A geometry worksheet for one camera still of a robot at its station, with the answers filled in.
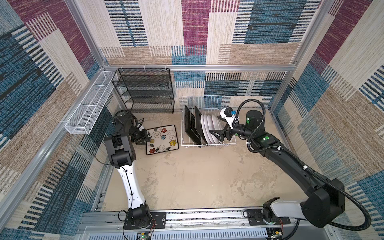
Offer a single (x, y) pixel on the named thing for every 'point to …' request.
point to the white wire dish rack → (207, 104)
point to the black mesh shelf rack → (146, 90)
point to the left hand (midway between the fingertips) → (147, 139)
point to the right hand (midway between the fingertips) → (215, 125)
